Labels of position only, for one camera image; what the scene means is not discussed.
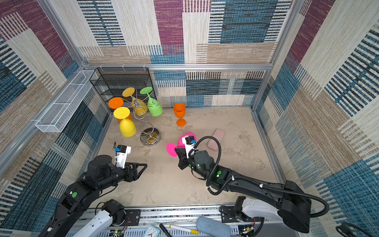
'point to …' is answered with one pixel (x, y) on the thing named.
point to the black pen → (161, 225)
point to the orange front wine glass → (179, 110)
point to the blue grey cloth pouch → (208, 227)
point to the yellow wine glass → (127, 129)
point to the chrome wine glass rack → (150, 136)
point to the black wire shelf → (112, 82)
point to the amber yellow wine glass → (139, 106)
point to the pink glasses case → (219, 134)
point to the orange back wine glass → (117, 102)
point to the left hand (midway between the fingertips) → (143, 165)
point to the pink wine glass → (171, 147)
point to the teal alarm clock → (151, 231)
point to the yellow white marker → (193, 231)
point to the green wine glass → (154, 108)
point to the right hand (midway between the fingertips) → (178, 150)
